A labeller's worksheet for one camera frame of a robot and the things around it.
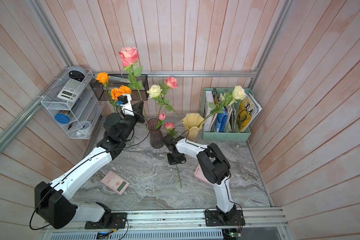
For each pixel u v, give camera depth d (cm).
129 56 53
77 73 81
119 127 54
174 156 81
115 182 84
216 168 53
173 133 107
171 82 79
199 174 86
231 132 107
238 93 67
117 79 90
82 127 82
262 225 73
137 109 63
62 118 77
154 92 71
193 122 95
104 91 101
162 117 78
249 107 96
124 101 56
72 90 78
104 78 82
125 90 82
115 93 78
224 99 75
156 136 94
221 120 95
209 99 94
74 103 75
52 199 39
